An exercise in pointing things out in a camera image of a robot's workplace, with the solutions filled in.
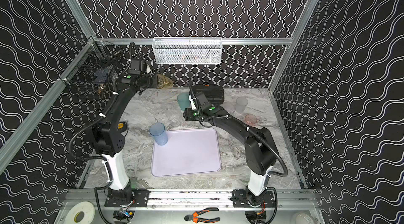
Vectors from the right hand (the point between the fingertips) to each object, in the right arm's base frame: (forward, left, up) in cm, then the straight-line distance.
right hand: (187, 113), depth 86 cm
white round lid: (-45, -55, -18) cm, 73 cm away
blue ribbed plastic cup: (-6, +16, -7) cm, 19 cm away
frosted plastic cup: (+16, -34, -10) cm, 39 cm away
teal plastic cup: (+19, +5, -9) cm, 22 cm away
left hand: (+15, +18, +13) cm, 27 cm away
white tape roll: (-43, +43, -16) cm, 63 cm away
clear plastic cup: (+7, +10, -12) cm, 17 cm away
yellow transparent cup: (+21, +16, +4) cm, 26 cm away
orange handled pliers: (-45, -6, -15) cm, 48 cm away
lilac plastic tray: (-15, 0, -17) cm, 22 cm away
